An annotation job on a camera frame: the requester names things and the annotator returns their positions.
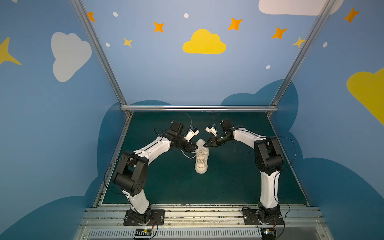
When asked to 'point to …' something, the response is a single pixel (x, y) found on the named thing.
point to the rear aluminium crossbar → (199, 108)
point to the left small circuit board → (143, 232)
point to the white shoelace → (191, 152)
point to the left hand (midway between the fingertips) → (194, 144)
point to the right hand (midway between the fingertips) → (206, 144)
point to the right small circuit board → (268, 233)
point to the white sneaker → (202, 157)
